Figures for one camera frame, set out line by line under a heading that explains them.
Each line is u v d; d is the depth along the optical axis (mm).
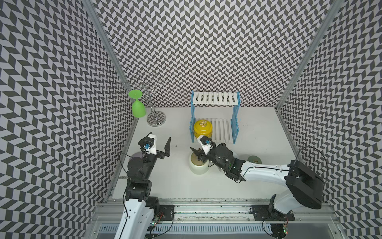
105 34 808
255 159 836
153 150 604
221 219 722
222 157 588
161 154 620
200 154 671
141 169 509
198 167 818
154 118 1124
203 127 935
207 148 661
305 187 433
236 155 847
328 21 711
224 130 1031
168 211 727
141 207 496
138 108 887
